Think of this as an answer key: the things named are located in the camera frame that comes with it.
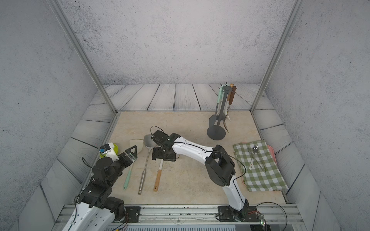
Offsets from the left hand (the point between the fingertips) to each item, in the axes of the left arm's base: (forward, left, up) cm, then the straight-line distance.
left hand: (133, 149), depth 75 cm
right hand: (0, -11, -12) cm, 16 cm away
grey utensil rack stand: (+24, -50, -19) cm, 59 cm away
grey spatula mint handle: (+27, -45, -7) cm, 53 cm away
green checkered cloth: (-5, -71, -19) cm, 74 cm away
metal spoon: (+9, -72, -18) cm, 75 cm away
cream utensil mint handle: (+27, -52, +4) cm, 59 cm away
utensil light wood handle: (+24, -51, +15) cm, 58 cm away
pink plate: (+8, -83, -19) cm, 85 cm away
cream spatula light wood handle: (-5, -10, -20) cm, 23 cm away
